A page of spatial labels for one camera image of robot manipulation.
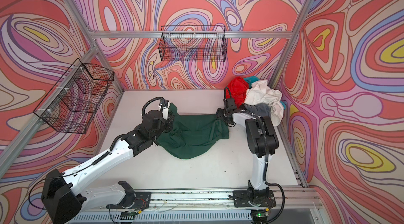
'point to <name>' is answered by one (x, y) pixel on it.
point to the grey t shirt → (261, 109)
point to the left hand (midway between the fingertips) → (173, 111)
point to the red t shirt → (238, 87)
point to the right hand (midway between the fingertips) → (222, 118)
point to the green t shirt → (189, 132)
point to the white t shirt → (260, 93)
